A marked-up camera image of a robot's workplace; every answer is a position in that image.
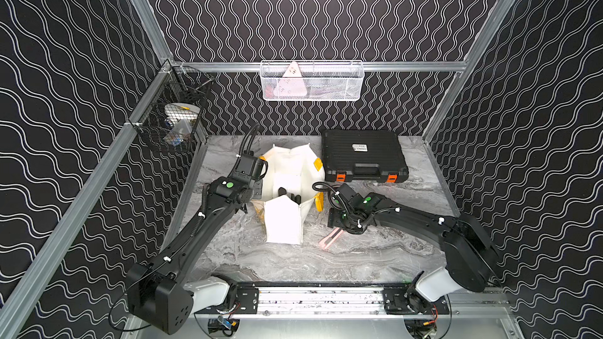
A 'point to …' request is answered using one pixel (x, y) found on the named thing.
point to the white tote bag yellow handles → (300, 171)
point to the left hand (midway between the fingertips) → (247, 180)
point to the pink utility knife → (326, 242)
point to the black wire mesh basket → (180, 83)
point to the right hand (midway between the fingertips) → (335, 223)
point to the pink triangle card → (290, 87)
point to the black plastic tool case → (363, 154)
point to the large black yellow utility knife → (297, 198)
